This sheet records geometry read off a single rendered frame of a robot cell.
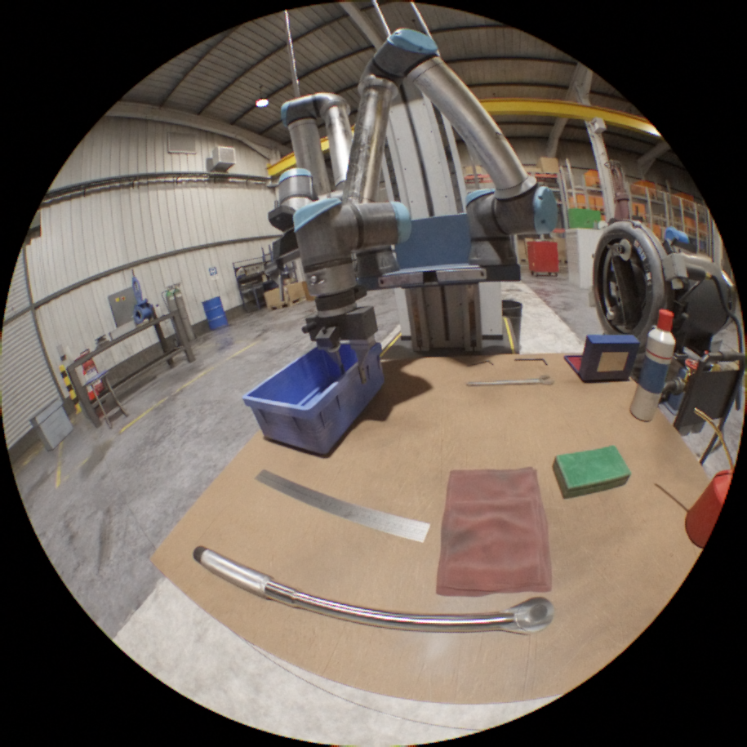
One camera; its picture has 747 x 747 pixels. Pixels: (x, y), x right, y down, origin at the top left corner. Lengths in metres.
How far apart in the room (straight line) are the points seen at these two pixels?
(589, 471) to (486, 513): 0.18
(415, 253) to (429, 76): 0.72
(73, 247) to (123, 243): 1.50
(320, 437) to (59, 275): 7.50
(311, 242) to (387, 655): 0.57
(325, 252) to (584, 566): 0.58
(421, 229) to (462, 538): 1.05
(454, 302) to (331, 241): 0.86
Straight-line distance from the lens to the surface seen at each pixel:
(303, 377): 0.69
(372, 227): 0.48
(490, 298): 1.32
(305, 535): 0.41
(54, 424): 5.04
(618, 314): 1.63
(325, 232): 0.44
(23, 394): 7.49
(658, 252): 1.50
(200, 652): 1.05
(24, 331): 7.51
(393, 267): 1.05
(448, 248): 1.11
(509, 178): 0.83
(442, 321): 1.25
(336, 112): 1.09
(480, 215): 0.95
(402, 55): 0.82
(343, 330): 0.47
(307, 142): 1.12
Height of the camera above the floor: 0.80
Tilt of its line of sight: 25 degrees down
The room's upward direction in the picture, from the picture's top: 11 degrees counter-clockwise
